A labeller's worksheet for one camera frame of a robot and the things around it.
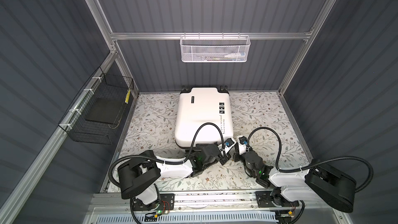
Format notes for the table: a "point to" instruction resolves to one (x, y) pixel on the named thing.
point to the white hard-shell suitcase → (197, 106)
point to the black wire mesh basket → (97, 110)
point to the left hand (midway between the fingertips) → (232, 146)
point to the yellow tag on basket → (128, 93)
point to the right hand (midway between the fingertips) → (235, 144)
